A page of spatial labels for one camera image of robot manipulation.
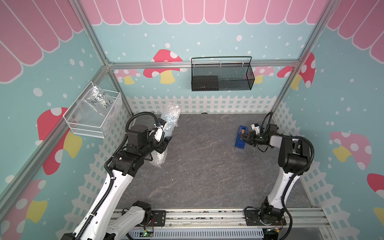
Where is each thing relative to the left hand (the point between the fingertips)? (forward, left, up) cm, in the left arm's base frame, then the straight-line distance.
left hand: (165, 136), depth 71 cm
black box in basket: (+40, -20, +3) cm, 45 cm away
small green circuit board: (-36, +8, -31) cm, 48 cm away
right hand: (+17, -45, -22) cm, 53 cm away
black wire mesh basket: (+46, -30, +6) cm, 55 cm away
